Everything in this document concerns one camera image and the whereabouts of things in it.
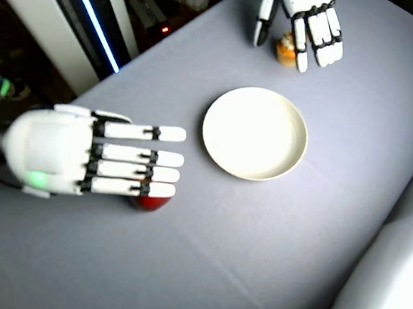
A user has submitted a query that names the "red round fruit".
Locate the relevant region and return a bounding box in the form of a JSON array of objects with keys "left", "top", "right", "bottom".
[{"left": 128, "top": 189, "right": 173, "bottom": 215}]

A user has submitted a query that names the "blue light strip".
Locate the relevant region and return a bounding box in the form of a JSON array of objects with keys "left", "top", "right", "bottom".
[{"left": 77, "top": 0, "right": 121, "bottom": 78}]

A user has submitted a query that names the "white upright panel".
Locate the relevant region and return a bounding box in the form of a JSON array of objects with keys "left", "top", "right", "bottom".
[{"left": 5, "top": 0, "right": 145, "bottom": 104}]

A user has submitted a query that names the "toy cupcake with fruit topping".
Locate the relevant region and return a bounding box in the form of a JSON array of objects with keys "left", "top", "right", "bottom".
[{"left": 273, "top": 29, "right": 299, "bottom": 70}]

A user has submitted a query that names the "white round plate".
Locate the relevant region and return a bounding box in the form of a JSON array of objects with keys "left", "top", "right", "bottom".
[{"left": 196, "top": 79, "right": 314, "bottom": 189}]

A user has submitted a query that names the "black device with red light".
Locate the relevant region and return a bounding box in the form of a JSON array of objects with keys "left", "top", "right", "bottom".
[{"left": 128, "top": 0, "right": 180, "bottom": 53}]

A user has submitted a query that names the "grey table cloth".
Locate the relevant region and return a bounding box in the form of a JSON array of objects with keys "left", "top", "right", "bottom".
[{"left": 0, "top": 0, "right": 413, "bottom": 309}]

